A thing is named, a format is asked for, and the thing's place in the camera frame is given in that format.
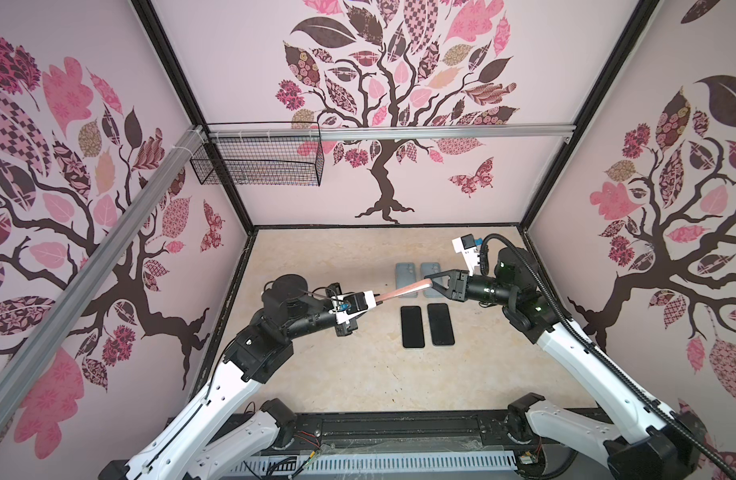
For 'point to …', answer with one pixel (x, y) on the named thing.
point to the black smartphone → (441, 326)
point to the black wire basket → (260, 161)
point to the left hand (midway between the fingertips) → (376, 299)
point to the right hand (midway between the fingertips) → (429, 277)
